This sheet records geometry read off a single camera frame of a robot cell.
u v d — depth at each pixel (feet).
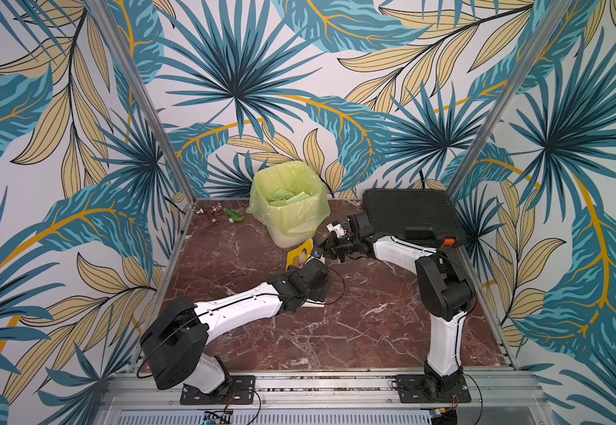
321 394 2.41
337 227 3.01
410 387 2.40
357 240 2.55
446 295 1.73
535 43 2.43
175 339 1.36
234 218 3.60
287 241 3.19
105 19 2.25
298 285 2.08
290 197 3.33
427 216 3.42
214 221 3.60
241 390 2.41
